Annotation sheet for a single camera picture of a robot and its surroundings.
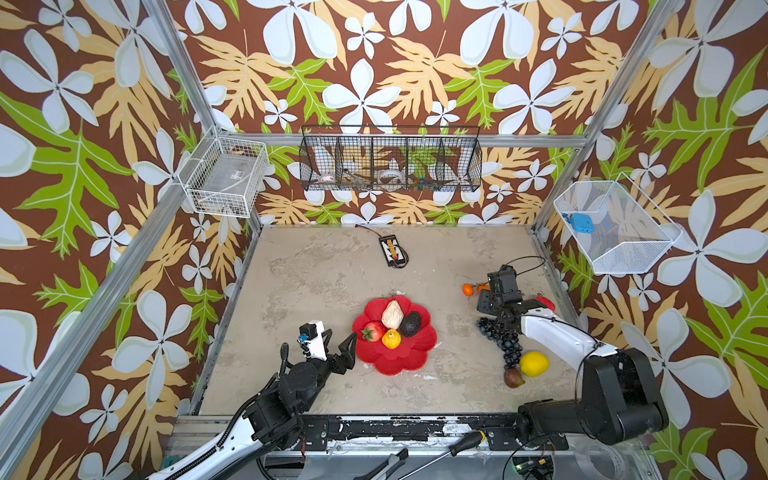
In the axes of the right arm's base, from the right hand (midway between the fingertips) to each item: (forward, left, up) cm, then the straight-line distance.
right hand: (487, 297), depth 91 cm
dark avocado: (-8, +24, -3) cm, 25 cm away
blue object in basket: (+14, -27, +18) cm, 35 cm away
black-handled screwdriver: (-38, +13, -6) cm, 40 cm away
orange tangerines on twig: (+6, +3, -5) cm, 8 cm away
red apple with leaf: (-10, +36, -3) cm, 37 cm away
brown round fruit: (-23, -3, -5) cm, 24 cm away
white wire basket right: (+6, -34, +22) cm, 41 cm away
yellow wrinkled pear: (-12, +30, -3) cm, 33 cm away
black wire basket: (+40, +31, +24) cm, 56 cm away
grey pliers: (-43, +33, -7) cm, 55 cm away
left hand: (-14, +43, +7) cm, 46 cm away
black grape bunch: (-12, -3, -4) cm, 13 cm away
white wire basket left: (+26, +79, +27) cm, 88 cm away
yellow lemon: (-20, -9, -3) cm, 22 cm away
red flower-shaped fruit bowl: (-14, +24, -8) cm, 29 cm away
